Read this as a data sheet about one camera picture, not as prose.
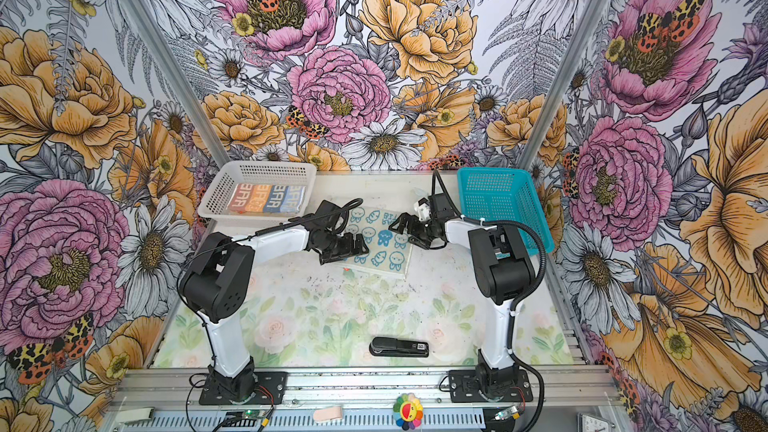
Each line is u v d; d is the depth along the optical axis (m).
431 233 0.87
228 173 1.12
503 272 0.55
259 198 1.09
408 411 0.70
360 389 0.76
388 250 0.99
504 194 1.15
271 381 0.76
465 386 0.74
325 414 0.69
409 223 0.92
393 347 0.76
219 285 0.50
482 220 0.61
